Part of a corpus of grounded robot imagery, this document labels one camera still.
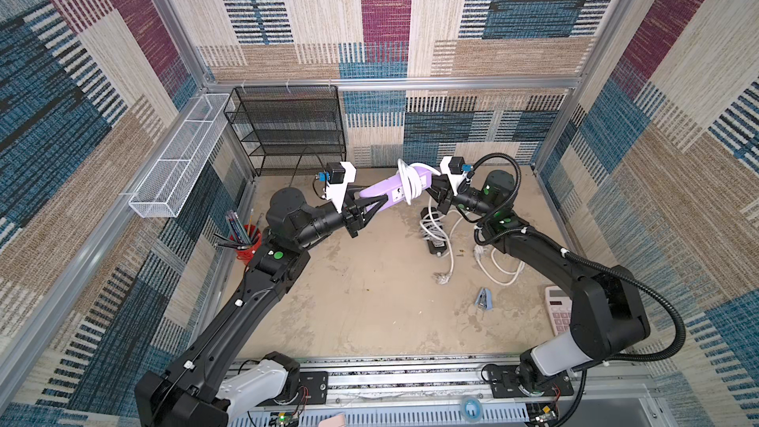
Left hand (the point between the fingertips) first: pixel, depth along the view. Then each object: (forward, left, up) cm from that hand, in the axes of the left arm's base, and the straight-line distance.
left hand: (382, 194), depth 62 cm
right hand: (+13, -11, -9) cm, 19 cm away
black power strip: (+8, -16, -35) cm, 40 cm away
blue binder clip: (-8, -29, -37) cm, 47 cm away
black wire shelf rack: (+49, +37, -16) cm, 64 cm away
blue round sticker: (-33, -20, -40) cm, 56 cm away
